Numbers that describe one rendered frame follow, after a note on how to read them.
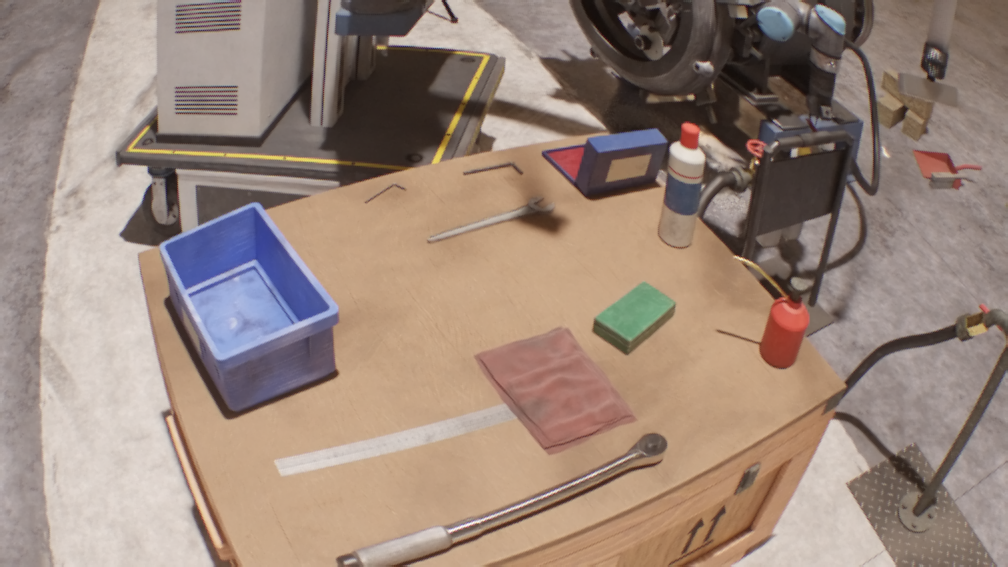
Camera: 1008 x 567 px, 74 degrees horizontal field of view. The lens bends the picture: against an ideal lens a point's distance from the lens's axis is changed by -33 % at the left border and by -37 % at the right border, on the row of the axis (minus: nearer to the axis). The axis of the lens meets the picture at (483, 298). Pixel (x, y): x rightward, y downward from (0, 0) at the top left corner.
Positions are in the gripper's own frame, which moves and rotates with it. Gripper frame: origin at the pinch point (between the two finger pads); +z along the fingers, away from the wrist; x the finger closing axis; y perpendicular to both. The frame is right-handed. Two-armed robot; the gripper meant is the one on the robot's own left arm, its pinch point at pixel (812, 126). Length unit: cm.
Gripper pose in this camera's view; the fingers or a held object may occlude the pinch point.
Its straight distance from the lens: 225.9
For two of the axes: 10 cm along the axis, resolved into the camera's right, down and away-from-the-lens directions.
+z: -0.6, 7.7, 6.4
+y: -0.2, 6.4, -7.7
